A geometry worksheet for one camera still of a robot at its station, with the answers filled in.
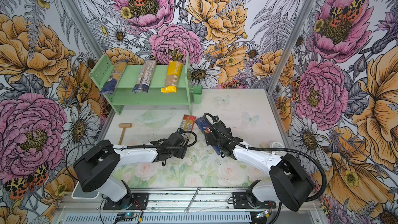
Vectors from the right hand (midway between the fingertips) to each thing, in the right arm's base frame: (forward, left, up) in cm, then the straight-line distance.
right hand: (216, 137), depth 88 cm
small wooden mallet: (+13, +57, -5) cm, 59 cm away
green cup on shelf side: (+34, +11, -2) cm, 36 cm away
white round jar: (-5, -32, -1) cm, 32 cm away
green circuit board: (-35, +43, -7) cm, 56 cm away
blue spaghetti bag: (+11, +8, -4) cm, 14 cm away
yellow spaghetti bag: (+30, +23, +24) cm, 44 cm away
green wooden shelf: (+27, +57, +8) cm, 63 cm away
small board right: (-35, -19, -8) cm, 41 cm away
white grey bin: (-26, +65, -1) cm, 70 cm away
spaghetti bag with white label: (+25, +39, +24) cm, 52 cm away
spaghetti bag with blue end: (+21, +55, +24) cm, 64 cm away
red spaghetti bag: (+13, +17, -4) cm, 22 cm away
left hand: (-4, +22, -8) cm, 24 cm away
